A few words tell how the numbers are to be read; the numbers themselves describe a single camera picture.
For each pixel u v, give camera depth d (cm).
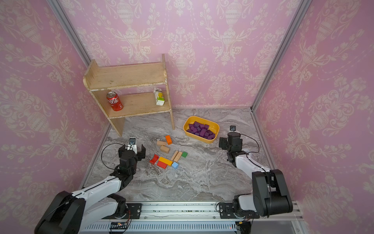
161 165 90
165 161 92
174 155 92
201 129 103
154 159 92
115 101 84
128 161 65
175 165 88
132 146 73
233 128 80
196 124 108
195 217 74
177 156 92
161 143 100
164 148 96
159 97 92
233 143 69
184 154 95
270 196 43
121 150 78
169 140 100
